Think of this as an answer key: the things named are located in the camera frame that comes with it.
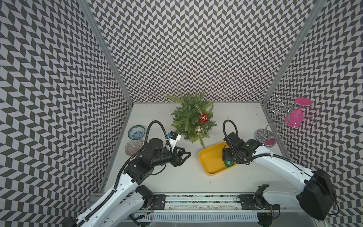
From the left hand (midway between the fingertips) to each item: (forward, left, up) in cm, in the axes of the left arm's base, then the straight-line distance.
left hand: (186, 154), depth 68 cm
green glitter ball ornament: (+1, -24, -16) cm, 29 cm away
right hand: (+3, -24, -14) cm, 28 cm away
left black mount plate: (-17, +15, -20) cm, 30 cm away
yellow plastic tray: (+7, -16, -24) cm, 29 cm away
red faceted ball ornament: (+14, -9, +10) cm, 20 cm away
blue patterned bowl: (+25, +36, -19) cm, 48 cm away
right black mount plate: (-17, -32, -21) cm, 42 cm away
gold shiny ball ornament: (+13, -7, +2) cm, 15 cm away
